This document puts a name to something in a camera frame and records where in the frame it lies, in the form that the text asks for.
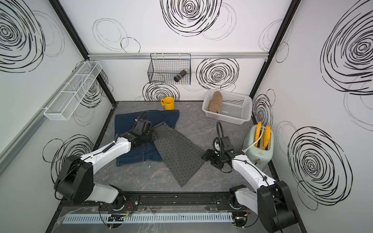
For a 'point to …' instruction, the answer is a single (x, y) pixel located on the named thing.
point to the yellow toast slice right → (267, 134)
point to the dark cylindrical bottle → (177, 78)
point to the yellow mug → (168, 102)
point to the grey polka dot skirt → (183, 159)
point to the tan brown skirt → (215, 104)
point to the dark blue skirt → (146, 153)
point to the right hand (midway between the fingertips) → (206, 160)
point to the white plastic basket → (227, 106)
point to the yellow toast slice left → (258, 132)
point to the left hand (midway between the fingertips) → (157, 134)
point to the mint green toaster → (258, 145)
